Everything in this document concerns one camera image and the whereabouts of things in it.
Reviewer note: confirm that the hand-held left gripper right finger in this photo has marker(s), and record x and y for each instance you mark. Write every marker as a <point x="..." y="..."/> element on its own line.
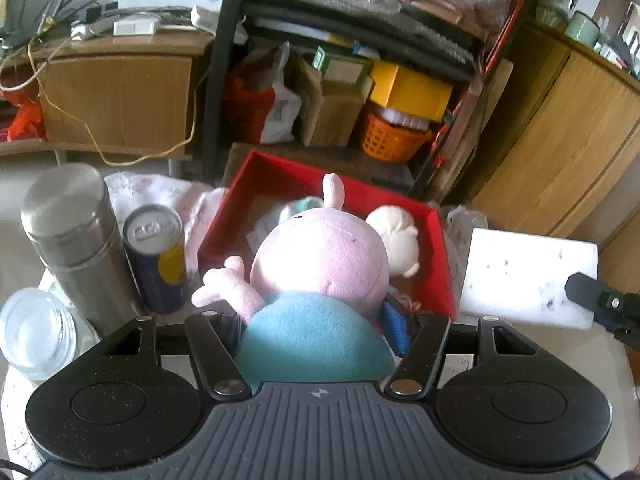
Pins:
<point x="395" y="325"/>

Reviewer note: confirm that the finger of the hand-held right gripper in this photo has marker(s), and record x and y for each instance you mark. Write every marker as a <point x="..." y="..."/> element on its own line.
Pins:
<point x="630" y="337"/>
<point x="610" y="302"/>

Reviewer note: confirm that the low wooden stand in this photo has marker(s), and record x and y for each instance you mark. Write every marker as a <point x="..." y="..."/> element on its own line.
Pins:
<point x="115" y="95"/>

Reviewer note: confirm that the white foam block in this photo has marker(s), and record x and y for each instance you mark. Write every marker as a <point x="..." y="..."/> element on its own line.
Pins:
<point x="520" y="275"/>

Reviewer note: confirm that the pink pig plush blue shirt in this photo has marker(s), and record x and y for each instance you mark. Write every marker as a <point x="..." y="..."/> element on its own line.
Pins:
<point x="320" y="265"/>

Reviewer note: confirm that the white printed plastic bag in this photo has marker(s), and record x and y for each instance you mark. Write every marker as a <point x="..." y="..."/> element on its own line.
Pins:
<point x="282" y="110"/>

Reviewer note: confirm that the steel thermos flask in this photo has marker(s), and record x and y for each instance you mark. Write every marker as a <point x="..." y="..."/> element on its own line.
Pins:
<point x="75" y="240"/>

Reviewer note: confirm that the brown cardboard sheet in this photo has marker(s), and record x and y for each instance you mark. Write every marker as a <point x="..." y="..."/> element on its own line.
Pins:
<point x="470" y="125"/>

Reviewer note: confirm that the glass jar with label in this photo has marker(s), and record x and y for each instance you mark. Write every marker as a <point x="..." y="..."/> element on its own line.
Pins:
<point x="35" y="330"/>

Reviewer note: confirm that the blue and yellow drink can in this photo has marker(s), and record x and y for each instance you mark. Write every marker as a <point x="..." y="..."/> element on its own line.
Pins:
<point x="160" y="270"/>

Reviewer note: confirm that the tall wooden cabinet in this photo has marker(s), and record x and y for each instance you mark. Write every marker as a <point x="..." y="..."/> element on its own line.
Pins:
<point x="560" y="135"/>

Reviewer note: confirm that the orange plastic basket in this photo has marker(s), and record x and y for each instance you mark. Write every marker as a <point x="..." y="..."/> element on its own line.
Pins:
<point x="395" y="142"/>

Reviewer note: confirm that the red crumpled plastic bag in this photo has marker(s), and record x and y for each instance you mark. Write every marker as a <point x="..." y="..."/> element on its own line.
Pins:
<point x="25" y="120"/>

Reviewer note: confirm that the small green box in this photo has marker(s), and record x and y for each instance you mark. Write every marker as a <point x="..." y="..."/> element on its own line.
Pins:
<point x="345" y="67"/>

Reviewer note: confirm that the green ceramic cup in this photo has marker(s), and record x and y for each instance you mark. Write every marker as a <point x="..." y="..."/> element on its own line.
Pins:
<point x="582" y="30"/>

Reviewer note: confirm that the yellow box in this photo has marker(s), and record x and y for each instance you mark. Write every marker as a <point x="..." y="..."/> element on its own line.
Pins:
<point x="410" y="87"/>

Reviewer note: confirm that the cream round plush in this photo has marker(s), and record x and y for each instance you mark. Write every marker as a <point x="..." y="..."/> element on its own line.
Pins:
<point x="395" y="240"/>

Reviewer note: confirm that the red cardboard box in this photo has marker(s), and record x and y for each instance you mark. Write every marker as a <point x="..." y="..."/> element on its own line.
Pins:
<point x="300" y="175"/>

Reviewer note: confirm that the white power adapter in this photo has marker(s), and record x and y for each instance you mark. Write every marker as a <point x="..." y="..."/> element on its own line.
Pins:
<point x="136" y="27"/>

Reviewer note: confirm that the white and teal plush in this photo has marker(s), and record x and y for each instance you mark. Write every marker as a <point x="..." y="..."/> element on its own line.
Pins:
<point x="290" y="212"/>

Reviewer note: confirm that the black router with antennas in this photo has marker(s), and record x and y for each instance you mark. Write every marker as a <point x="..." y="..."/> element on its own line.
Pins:
<point x="93" y="11"/>

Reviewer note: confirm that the black metal shelf rack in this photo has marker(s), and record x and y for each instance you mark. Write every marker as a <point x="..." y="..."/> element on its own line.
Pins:
<point x="220" y="60"/>

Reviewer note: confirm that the clear plastic container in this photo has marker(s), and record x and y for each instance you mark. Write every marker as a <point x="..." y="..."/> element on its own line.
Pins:
<point x="400" y="117"/>

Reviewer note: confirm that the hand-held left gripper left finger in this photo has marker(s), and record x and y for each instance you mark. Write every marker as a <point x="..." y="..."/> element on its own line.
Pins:
<point x="210" y="345"/>

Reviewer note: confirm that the brown cardboard box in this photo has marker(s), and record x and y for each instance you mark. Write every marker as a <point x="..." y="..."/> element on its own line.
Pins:
<point x="330" y="110"/>

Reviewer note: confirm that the small glass bowl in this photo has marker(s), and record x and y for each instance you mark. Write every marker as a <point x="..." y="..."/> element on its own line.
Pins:
<point x="550" y="15"/>

